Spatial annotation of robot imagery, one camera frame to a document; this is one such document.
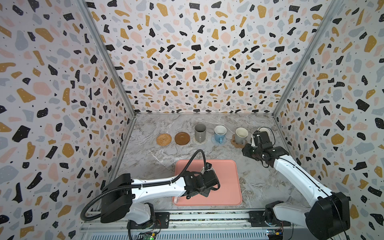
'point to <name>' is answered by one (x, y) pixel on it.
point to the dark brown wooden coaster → (182, 138)
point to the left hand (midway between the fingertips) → (209, 184)
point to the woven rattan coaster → (164, 139)
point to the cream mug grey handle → (241, 134)
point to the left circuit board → (150, 236)
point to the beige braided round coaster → (195, 141)
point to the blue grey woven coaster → (217, 143)
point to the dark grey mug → (200, 133)
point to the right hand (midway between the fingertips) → (244, 147)
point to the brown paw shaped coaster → (233, 141)
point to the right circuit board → (275, 234)
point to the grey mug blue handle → (220, 131)
